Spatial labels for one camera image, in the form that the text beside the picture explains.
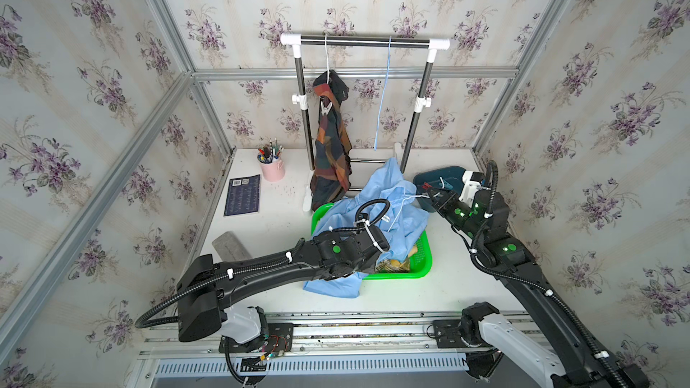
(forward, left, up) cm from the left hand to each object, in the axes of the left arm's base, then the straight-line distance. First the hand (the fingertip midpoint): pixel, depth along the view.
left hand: (372, 257), depth 74 cm
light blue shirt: (+14, -12, -1) cm, 19 cm away
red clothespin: (+35, -25, -12) cm, 45 cm away
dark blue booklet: (+31, +48, -13) cm, 59 cm away
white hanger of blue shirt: (+14, -10, +9) cm, 20 cm away
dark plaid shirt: (+22, +12, +13) cm, 28 cm away
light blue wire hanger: (+63, -8, +10) cm, 65 cm away
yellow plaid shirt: (+2, -8, -11) cm, 13 cm away
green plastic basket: (+1, -16, -6) cm, 17 cm away
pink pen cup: (+40, +37, -9) cm, 55 cm away
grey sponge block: (+8, +46, -12) cm, 49 cm away
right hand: (+13, -16, +15) cm, 26 cm away
